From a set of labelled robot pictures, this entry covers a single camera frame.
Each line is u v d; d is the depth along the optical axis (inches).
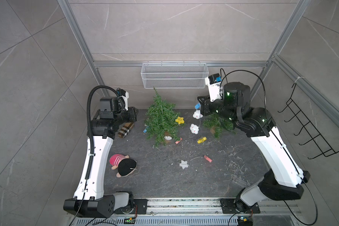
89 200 14.3
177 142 37.5
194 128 27.0
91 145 16.1
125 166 31.4
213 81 18.0
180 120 34.0
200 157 36.3
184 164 34.5
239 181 31.9
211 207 29.4
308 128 26.7
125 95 23.6
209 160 34.3
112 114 19.0
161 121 29.5
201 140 32.0
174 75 39.5
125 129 40.5
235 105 15.8
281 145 15.0
